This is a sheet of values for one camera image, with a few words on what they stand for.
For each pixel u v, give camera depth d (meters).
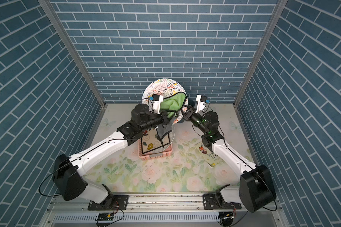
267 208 0.43
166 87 0.73
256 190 0.41
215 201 0.73
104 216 0.72
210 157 0.91
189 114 0.64
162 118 0.62
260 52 0.89
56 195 0.76
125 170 0.85
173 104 0.67
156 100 0.64
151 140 0.92
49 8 0.70
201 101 0.66
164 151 0.86
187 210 0.73
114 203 0.73
